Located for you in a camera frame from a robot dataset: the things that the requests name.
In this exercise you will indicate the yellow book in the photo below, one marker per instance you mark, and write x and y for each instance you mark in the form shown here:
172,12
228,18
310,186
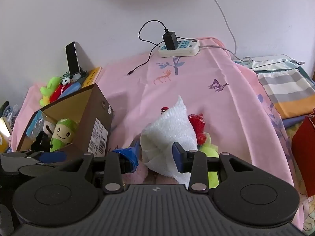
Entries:
92,77

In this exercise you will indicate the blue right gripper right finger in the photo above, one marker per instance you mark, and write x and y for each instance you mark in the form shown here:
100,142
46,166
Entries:
180,158

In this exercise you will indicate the red plush toy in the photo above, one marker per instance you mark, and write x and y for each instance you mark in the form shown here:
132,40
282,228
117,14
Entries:
55,95

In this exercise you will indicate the red box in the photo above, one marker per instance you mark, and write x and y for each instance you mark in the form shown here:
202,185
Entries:
303,151

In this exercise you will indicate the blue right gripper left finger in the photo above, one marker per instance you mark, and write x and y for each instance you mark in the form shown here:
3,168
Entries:
129,157

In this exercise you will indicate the blue plastic package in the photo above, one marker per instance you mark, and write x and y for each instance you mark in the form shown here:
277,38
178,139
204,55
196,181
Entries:
36,125

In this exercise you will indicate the lime green plush toy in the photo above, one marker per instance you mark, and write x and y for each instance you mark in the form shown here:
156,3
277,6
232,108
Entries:
211,151

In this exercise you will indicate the green smiling plush toy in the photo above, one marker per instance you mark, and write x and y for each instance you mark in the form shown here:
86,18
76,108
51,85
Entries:
63,134

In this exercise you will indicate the small panda keychain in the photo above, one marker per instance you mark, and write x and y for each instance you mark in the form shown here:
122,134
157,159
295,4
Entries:
66,79

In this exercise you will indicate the brown cardboard box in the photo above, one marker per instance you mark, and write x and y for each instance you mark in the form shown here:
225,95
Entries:
93,115

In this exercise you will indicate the blue glasses case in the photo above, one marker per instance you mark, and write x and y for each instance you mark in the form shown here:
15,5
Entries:
73,88

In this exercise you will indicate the white power strip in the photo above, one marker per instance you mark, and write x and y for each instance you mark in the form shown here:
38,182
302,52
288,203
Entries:
185,48

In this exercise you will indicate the black charger plug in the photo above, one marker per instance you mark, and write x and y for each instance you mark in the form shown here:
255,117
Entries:
170,40

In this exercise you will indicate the black smartphone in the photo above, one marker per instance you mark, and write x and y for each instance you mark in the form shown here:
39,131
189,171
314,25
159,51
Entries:
72,59

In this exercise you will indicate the striped folded cloth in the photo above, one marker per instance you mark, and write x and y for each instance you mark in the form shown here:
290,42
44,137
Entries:
287,85

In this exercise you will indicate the red haired doll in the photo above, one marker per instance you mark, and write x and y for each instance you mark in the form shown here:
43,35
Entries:
198,123

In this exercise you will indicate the white towel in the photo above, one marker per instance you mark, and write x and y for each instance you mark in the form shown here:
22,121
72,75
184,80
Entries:
157,138

